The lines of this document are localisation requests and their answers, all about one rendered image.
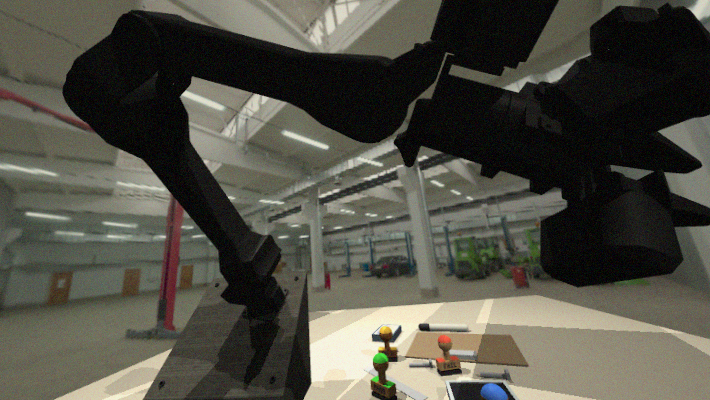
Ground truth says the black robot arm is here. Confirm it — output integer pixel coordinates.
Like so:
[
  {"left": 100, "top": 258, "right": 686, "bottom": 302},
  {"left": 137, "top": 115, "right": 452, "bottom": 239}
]
[{"left": 62, "top": 0, "right": 710, "bottom": 322}]

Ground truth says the red rubber stamp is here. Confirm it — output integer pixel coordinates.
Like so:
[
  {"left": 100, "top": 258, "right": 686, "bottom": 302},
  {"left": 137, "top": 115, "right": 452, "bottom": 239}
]
[{"left": 436, "top": 335, "right": 462, "bottom": 376}]

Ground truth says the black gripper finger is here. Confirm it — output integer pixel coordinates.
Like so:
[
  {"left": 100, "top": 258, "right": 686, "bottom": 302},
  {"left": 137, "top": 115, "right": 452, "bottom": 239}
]
[
  {"left": 610, "top": 131, "right": 702, "bottom": 173},
  {"left": 638, "top": 168, "right": 710, "bottom": 227}
]

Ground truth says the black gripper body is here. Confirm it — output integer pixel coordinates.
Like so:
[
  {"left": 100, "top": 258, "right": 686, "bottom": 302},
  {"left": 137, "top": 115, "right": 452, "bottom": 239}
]
[{"left": 474, "top": 81, "right": 684, "bottom": 288}]

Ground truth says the white marker with black cap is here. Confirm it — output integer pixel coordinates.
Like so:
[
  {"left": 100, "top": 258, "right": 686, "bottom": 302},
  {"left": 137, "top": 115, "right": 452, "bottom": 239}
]
[{"left": 418, "top": 323, "right": 468, "bottom": 331}]

